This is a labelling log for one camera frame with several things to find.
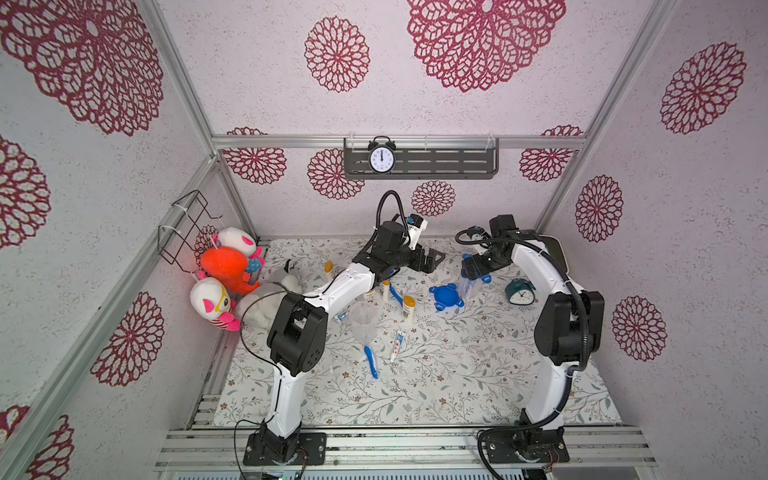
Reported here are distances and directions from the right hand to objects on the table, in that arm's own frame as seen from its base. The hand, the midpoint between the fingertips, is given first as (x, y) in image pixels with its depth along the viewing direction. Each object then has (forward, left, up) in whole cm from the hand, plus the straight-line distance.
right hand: (479, 261), depth 95 cm
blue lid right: (-4, +9, -13) cm, 17 cm away
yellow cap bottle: (-7, +30, -7) cm, 31 cm away
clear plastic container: (-4, +2, -9) cm, 10 cm away
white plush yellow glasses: (-21, +76, +8) cm, 79 cm away
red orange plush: (-8, +76, +7) cm, 77 cm away
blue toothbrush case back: (-5, +26, -12) cm, 29 cm away
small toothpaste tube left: (-23, +41, +5) cm, 47 cm away
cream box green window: (+13, -32, -9) cm, 36 cm away
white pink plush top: (+3, +77, +7) cm, 77 cm away
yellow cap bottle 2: (-14, +22, -3) cm, 27 cm away
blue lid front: (-7, -1, 0) cm, 7 cm away
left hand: (-3, +16, +8) cm, 18 cm away
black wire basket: (-10, +81, +22) cm, 85 cm away
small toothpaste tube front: (-22, +25, -12) cm, 35 cm away
